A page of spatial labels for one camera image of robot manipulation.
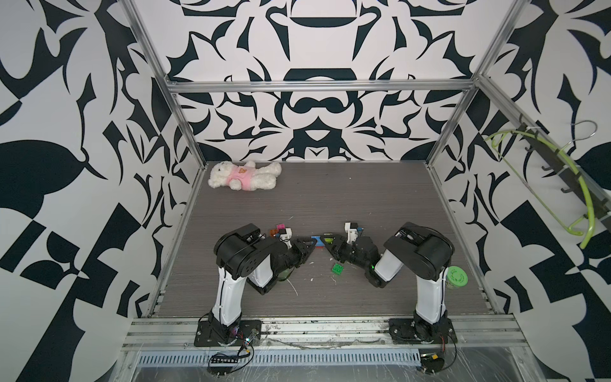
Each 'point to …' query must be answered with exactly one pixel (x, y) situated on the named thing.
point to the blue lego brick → (319, 241)
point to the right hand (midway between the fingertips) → (321, 237)
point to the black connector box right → (431, 363)
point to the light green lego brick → (328, 239)
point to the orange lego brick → (273, 232)
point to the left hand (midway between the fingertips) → (316, 239)
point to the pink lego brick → (281, 226)
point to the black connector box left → (222, 370)
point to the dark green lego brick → (337, 268)
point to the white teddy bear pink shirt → (246, 176)
